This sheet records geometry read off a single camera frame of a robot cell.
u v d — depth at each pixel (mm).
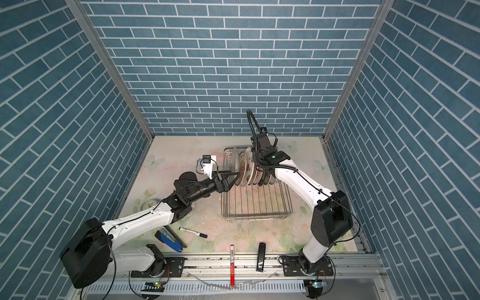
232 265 739
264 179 855
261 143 630
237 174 685
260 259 735
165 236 817
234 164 827
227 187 653
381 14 727
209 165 679
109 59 853
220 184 641
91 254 403
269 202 912
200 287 703
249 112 635
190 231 836
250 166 912
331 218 445
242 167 885
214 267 753
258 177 870
